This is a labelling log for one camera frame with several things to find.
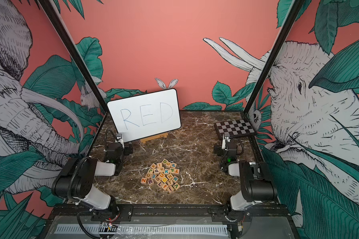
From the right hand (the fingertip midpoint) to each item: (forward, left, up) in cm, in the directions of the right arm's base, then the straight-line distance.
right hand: (223, 140), depth 95 cm
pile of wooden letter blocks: (-21, +37, -4) cm, 43 cm away
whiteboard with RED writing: (+9, +49, +14) cm, 52 cm away
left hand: (-1, +65, +1) cm, 65 cm away
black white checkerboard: (+14, -11, -5) cm, 19 cm away
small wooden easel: (+3, +42, -1) cm, 42 cm away
